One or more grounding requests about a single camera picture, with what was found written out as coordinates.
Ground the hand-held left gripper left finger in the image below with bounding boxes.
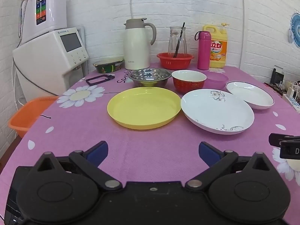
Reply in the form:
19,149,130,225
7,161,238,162
33,141,123,191

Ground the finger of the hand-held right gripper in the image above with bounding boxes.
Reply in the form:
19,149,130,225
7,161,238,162
269,133,293,146

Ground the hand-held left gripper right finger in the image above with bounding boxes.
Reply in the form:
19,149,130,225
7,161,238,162
185,142,270,191

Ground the stainless steel bowl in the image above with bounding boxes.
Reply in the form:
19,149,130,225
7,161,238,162
128,68,172,88

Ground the pink floral tablecloth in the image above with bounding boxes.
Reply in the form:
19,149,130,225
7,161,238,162
0,62,300,225

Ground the large white floral plate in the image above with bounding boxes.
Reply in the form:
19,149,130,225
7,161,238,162
180,89,255,135

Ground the white power strip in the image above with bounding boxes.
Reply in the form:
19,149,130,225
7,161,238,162
275,93,300,112

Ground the white charger plug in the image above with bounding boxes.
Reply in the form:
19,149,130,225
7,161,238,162
285,81,299,95

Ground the small white dark-rimmed plate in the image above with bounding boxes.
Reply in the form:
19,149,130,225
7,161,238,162
226,81,275,110

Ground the yellow plastic plate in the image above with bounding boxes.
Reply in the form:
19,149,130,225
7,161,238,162
107,87,182,130

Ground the black box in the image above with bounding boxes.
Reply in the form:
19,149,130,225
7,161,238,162
272,67,284,85

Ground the red bowl with white inside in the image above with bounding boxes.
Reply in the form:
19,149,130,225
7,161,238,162
172,70,207,95

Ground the purple plastic bowl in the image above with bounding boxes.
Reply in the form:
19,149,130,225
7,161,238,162
205,73,229,91

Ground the orange plastic basin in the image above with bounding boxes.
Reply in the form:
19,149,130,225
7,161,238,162
8,96,59,139

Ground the instant noodle bowl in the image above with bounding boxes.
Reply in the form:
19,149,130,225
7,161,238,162
93,56,125,74

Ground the red plastic basin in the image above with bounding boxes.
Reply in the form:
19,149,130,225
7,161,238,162
157,53,194,70

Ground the pink thermos bottle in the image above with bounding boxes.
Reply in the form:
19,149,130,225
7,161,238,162
194,31,211,70

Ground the yellow detergent bottle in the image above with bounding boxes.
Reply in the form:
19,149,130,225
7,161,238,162
203,23,229,68

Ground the white water dispenser with screen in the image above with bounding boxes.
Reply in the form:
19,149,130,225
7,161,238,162
12,27,90,101

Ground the cream thermal jug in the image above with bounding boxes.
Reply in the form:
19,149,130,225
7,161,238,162
123,18,157,70

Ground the blue paper fan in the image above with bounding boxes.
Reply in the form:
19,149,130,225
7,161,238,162
288,13,300,47

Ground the glass pitcher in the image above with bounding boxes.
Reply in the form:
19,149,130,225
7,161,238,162
168,26,187,58

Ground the black stirring stick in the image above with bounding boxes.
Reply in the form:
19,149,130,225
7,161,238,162
173,22,185,58

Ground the purple rectangular frame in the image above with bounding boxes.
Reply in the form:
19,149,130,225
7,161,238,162
86,74,116,85

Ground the white wall cable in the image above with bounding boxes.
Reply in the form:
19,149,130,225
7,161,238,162
238,0,246,62
127,0,136,21

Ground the white wall water ionizer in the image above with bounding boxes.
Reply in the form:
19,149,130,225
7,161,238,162
20,0,74,44

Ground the metal flexible hose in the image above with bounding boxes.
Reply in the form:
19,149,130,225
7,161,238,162
17,0,30,45

